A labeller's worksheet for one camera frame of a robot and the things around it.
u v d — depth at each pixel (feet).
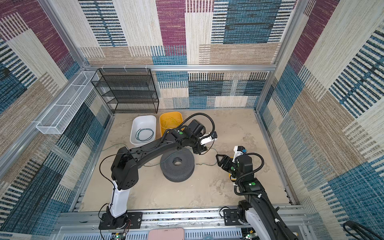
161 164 2.80
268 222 1.55
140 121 3.59
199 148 2.34
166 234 2.25
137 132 3.51
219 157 2.62
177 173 2.74
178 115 3.62
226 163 2.38
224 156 2.44
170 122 3.76
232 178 2.34
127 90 3.59
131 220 2.39
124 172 1.63
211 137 2.43
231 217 2.40
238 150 2.48
